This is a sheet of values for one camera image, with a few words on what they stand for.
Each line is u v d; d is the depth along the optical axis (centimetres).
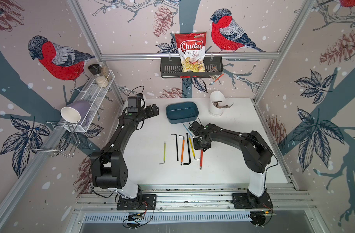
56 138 58
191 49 81
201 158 88
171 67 95
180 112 114
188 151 92
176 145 95
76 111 61
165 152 92
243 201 73
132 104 67
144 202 73
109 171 43
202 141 78
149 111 78
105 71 86
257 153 50
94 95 90
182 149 93
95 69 78
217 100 104
